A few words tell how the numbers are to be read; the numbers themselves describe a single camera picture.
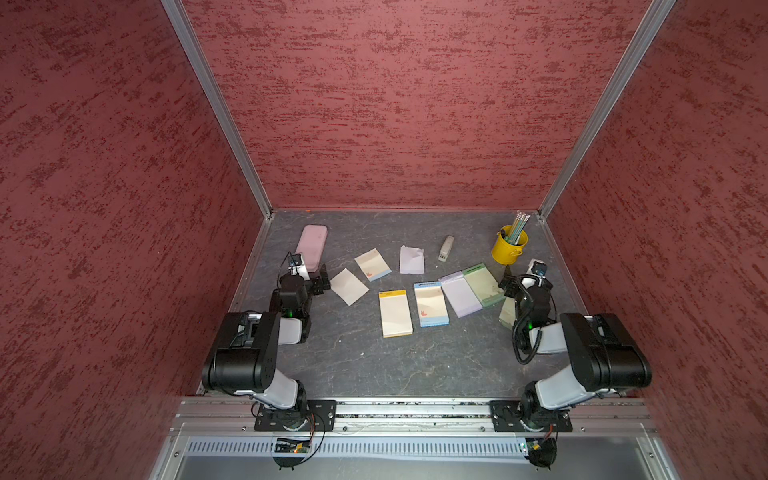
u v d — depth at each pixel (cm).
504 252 100
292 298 69
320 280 85
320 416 75
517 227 98
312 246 110
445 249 104
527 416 68
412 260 106
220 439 71
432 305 95
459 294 98
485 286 98
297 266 78
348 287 99
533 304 68
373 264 105
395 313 93
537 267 77
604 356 46
